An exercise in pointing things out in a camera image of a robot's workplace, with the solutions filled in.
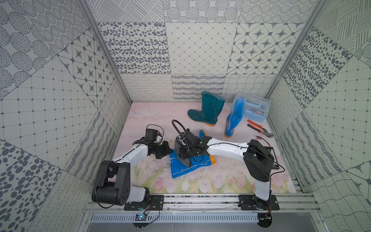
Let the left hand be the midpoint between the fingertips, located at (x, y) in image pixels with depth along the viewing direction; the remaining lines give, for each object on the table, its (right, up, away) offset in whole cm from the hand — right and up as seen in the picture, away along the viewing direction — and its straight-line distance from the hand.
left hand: (176, 151), depth 86 cm
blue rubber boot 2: (+2, -8, -4) cm, 9 cm away
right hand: (+4, -3, -1) cm, 4 cm away
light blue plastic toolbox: (+56, +27, +15) cm, 64 cm away
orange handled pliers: (+61, +11, +17) cm, 65 cm away
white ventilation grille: (+2, -29, -16) cm, 33 cm away
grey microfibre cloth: (+5, -4, -8) cm, 10 cm away
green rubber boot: (+22, +28, +4) cm, 36 cm away
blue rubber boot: (+33, +21, -8) cm, 40 cm away
